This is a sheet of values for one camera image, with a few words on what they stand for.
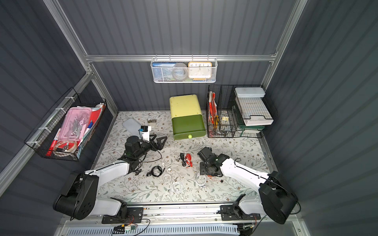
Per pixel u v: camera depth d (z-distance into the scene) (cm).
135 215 74
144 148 75
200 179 86
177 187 83
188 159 94
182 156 94
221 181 85
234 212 67
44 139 62
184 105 94
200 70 88
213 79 91
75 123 72
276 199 42
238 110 99
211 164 65
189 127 91
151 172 87
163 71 84
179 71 88
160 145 78
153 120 114
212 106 118
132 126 109
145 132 76
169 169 89
